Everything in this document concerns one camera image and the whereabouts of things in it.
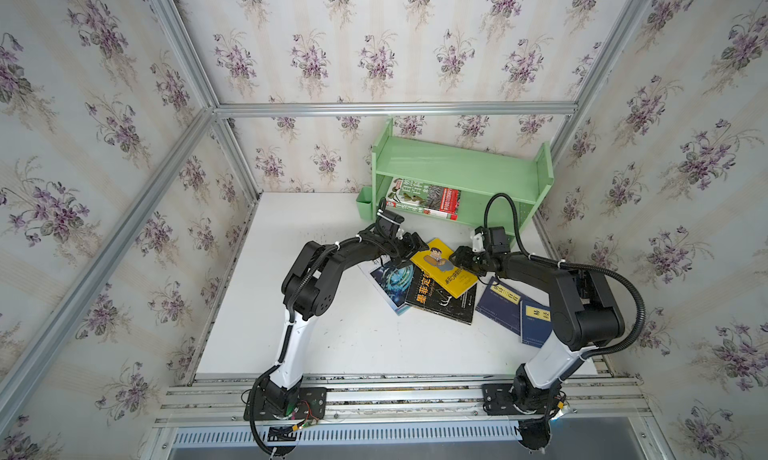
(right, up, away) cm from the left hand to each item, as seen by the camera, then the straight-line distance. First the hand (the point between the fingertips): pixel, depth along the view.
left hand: (425, 250), depth 96 cm
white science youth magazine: (-11, -10, -1) cm, 15 cm away
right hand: (+10, -4, 0) cm, 10 cm away
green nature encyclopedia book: (0, +17, +3) cm, 17 cm away
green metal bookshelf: (+19, +18, -12) cm, 29 cm away
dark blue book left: (+22, -16, -6) cm, 28 cm away
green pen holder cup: (-21, +16, +11) cm, 28 cm away
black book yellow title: (-1, -13, -6) cm, 14 cm away
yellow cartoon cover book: (+5, -4, 0) cm, 6 cm away
